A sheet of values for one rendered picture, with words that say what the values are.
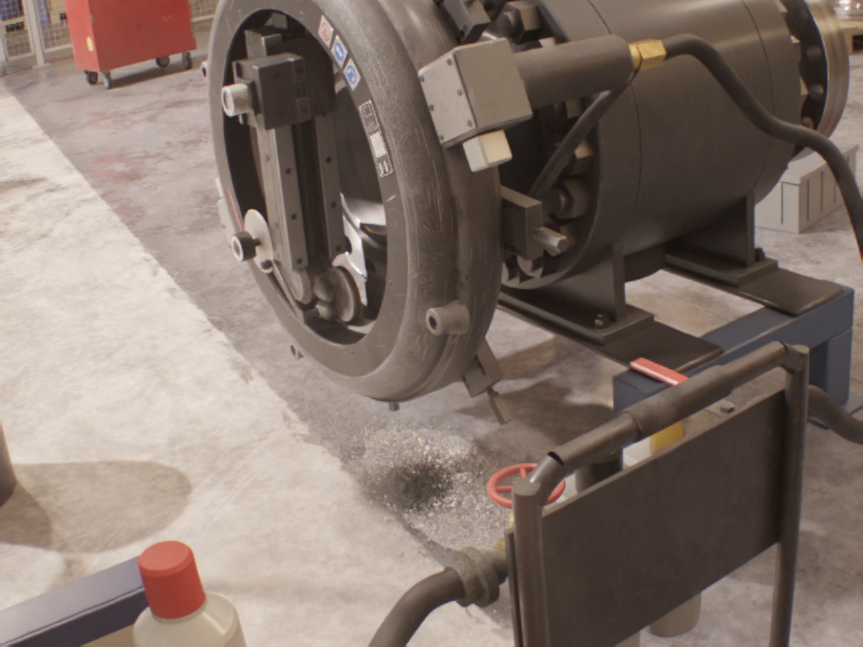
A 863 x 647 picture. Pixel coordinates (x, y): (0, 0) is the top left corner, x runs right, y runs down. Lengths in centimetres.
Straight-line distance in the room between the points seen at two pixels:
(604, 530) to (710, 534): 17
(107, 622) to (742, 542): 69
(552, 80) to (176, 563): 91
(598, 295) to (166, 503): 88
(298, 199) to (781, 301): 87
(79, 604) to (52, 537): 125
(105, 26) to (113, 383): 453
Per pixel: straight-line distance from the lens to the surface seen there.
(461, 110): 130
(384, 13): 143
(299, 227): 172
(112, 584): 81
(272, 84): 156
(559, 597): 101
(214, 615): 63
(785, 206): 306
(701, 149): 181
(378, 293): 180
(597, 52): 143
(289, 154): 168
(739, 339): 185
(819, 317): 199
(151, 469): 218
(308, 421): 223
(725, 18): 189
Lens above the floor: 103
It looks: 23 degrees down
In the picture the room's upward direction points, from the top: 6 degrees counter-clockwise
